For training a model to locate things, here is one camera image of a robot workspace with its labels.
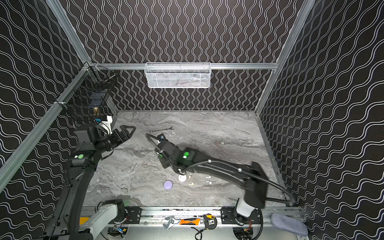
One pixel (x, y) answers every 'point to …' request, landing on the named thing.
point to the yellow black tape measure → (210, 221)
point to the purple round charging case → (168, 184)
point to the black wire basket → (88, 93)
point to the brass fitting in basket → (96, 111)
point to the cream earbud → (192, 183)
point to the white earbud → (210, 182)
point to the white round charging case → (182, 178)
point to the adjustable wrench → (166, 225)
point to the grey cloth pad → (289, 224)
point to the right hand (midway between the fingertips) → (165, 154)
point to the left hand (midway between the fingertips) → (133, 130)
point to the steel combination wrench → (170, 128)
